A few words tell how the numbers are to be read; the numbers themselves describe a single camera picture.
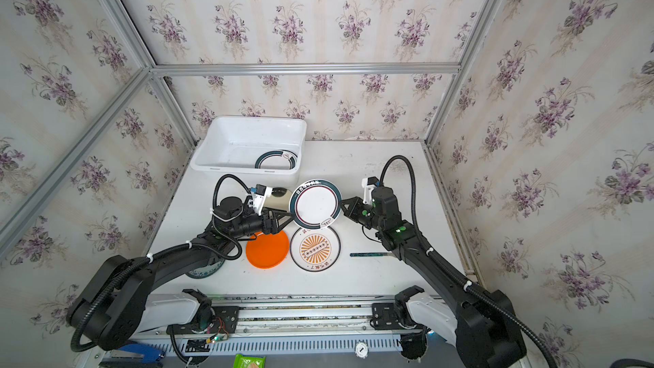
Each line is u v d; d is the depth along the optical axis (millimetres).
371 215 675
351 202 717
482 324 390
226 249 649
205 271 817
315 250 861
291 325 730
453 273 462
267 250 857
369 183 747
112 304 411
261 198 747
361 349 688
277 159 1117
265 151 1166
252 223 719
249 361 662
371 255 859
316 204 834
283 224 746
